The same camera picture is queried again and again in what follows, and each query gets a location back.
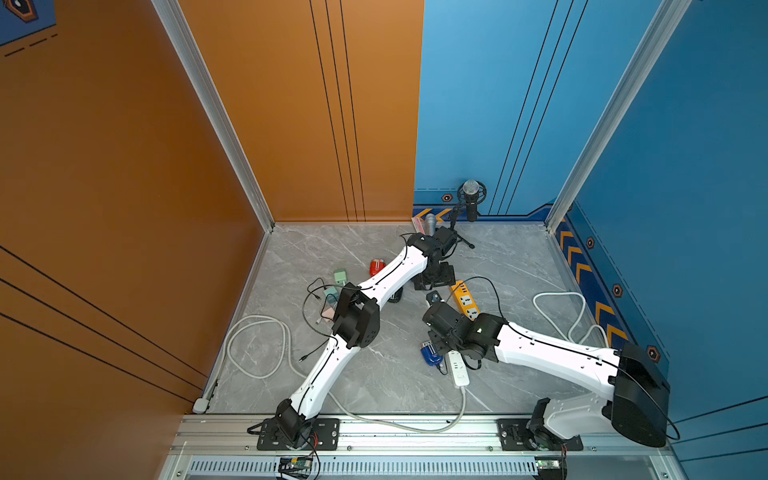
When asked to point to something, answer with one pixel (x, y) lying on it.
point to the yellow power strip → (467, 306)
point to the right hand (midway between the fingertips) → (437, 332)
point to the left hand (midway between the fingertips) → (444, 281)
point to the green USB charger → (340, 277)
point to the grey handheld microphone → (430, 224)
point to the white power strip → (459, 370)
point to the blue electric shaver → (430, 353)
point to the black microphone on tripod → (471, 193)
